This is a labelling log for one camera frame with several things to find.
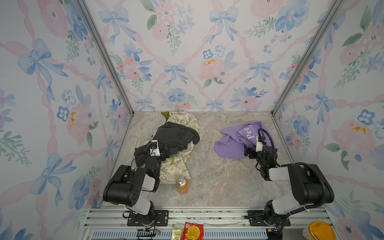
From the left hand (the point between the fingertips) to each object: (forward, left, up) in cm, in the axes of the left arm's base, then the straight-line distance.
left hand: (158, 143), depth 88 cm
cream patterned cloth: (-10, -10, -9) cm, 17 cm away
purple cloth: (+10, -50, -11) cm, 52 cm away
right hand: (+4, -58, -5) cm, 58 cm away
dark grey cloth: (+7, -7, -4) cm, 11 cm away
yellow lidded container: (-42, -74, -2) cm, 85 cm away
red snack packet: (-42, -21, -11) cm, 48 cm away
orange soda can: (-24, -16, -2) cm, 28 cm away
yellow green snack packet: (-43, -13, -10) cm, 46 cm away
